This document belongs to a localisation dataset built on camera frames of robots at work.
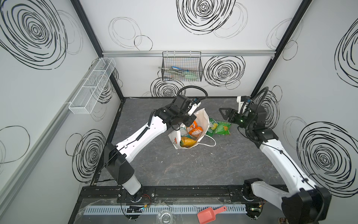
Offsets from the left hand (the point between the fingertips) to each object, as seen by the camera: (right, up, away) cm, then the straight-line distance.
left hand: (192, 115), depth 77 cm
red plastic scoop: (+7, -49, -9) cm, 50 cm away
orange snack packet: (+2, -10, +12) cm, 15 cm away
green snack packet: (+23, -10, +19) cm, 31 cm away
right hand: (+16, +3, -4) cm, 17 cm away
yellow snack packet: (-3, -16, +4) cm, 17 cm away
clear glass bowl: (-14, -51, -8) cm, 53 cm away
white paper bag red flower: (+7, -3, +10) cm, 13 cm away
